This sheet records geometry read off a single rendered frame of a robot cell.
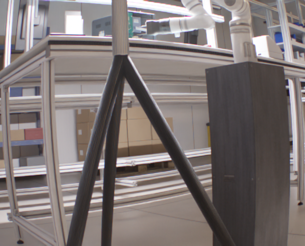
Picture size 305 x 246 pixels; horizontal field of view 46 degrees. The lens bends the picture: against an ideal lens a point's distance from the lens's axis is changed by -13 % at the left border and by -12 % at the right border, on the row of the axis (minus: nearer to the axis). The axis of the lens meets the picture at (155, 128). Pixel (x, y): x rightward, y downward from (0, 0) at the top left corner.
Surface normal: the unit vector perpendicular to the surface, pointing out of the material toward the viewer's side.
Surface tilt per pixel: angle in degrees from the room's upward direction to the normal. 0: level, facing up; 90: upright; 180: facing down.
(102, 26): 90
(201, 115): 90
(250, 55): 90
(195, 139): 90
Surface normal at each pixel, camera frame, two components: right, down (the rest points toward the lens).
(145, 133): 0.61, -0.04
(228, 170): -0.81, 0.06
